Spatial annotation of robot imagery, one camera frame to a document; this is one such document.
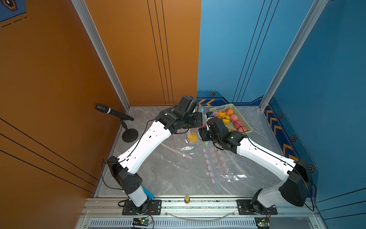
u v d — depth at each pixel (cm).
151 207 73
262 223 71
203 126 63
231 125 112
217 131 59
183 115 51
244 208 72
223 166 86
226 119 105
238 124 105
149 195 77
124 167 41
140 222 71
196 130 70
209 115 69
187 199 71
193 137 80
